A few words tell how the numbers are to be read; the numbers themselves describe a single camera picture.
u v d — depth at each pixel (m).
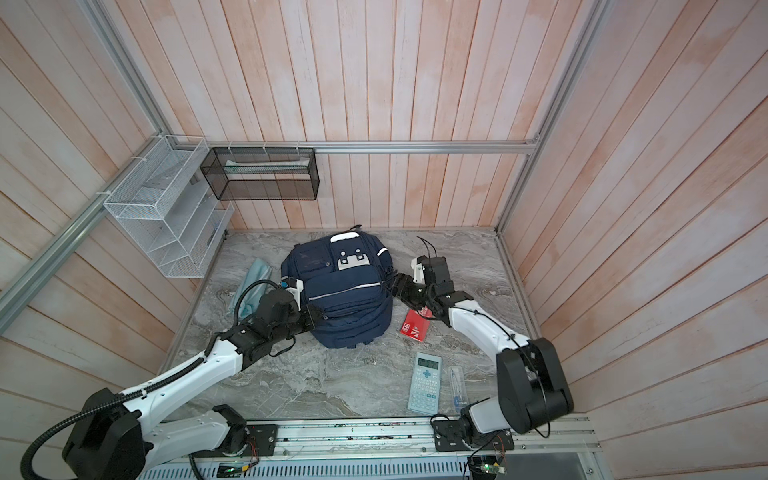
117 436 0.39
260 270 1.01
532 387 0.43
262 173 0.90
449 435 0.73
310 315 0.72
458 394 0.80
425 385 0.81
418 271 0.81
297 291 0.75
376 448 0.73
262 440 0.73
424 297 0.73
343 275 0.98
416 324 0.95
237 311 0.72
